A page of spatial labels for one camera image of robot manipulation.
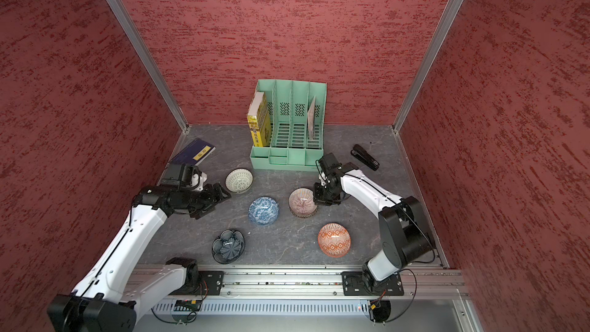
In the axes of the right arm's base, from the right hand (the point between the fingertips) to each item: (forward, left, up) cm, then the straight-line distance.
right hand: (316, 205), depth 85 cm
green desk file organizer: (+52, +7, +1) cm, 53 cm away
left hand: (-4, +32, +9) cm, 34 cm away
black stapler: (+27, -23, -4) cm, 36 cm away
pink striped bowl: (+3, +6, -3) cm, 7 cm away
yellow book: (+28, +21, +20) cm, 40 cm away
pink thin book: (+39, 0, +8) cm, 40 cm away
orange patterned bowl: (-11, -6, -6) cm, 14 cm away
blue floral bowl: (+1, +21, -5) cm, 21 cm away
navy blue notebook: (+31, +58, -5) cm, 66 cm away
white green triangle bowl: (+14, +33, -4) cm, 36 cm away
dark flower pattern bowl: (-13, +32, -5) cm, 35 cm away
